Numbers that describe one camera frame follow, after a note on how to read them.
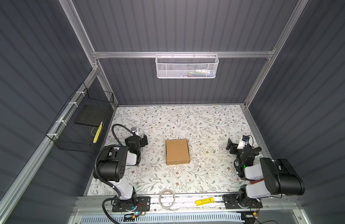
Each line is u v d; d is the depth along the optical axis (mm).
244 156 752
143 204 724
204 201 727
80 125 732
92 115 775
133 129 841
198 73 929
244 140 766
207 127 1055
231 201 738
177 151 893
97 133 704
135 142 742
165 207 717
